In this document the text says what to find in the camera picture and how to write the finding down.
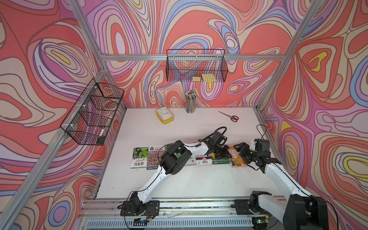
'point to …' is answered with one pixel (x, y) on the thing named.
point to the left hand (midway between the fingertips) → (235, 158)
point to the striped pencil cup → (190, 96)
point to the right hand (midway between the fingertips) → (236, 152)
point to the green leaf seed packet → (140, 157)
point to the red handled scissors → (234, 118)
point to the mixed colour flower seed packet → (191, 161)
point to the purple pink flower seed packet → (203, 160)
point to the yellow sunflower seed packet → (225, 160)
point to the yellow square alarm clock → (164, 115)
